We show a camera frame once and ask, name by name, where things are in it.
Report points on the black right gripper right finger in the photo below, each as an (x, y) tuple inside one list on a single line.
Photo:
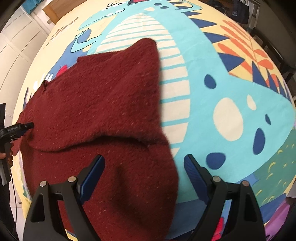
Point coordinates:
[(244, 220)]

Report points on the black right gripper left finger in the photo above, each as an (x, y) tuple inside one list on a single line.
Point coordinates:
[(44, 220)]

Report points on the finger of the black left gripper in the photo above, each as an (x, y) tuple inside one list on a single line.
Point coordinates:
[(16, 131)]

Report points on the dark red knitted sweater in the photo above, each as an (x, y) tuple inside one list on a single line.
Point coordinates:
[(106, 104)]

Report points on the person's left hand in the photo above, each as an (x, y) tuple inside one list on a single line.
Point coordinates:
[(8, 157)]

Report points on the white panelled wardrobe door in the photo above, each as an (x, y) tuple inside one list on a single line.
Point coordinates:
[(21, 39)]

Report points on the colourful dinosaur print bedsheet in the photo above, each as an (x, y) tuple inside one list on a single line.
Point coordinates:
[(223, 100)]

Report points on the teal curtain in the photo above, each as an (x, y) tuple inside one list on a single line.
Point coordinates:
[(30, 5)]

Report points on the wooden headboard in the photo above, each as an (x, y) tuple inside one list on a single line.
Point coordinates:
[(56, 9)]

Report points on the dark wooden chair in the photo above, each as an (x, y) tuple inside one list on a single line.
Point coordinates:
[(285, 65)]

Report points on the dark hanging bag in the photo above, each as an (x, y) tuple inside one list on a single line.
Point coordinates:
[(240, 12)]

